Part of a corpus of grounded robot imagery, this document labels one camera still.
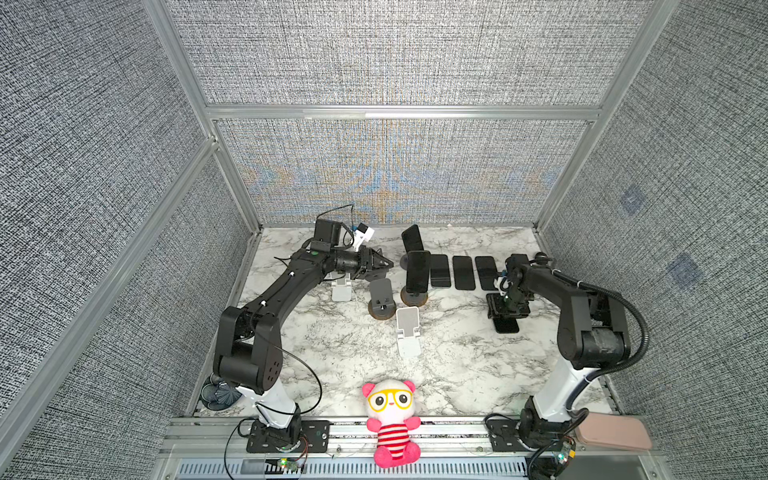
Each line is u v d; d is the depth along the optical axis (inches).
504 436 28.7
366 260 28.2
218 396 30.6
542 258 42.7
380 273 41.7
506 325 33.8
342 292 39.1
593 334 19.7
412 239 38.8
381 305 35.7
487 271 42.1
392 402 28.2
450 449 28.9
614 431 29.0
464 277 41.2
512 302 32.2
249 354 18.0
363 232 30.8
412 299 39.0
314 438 29.1
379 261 30.5
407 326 33.6
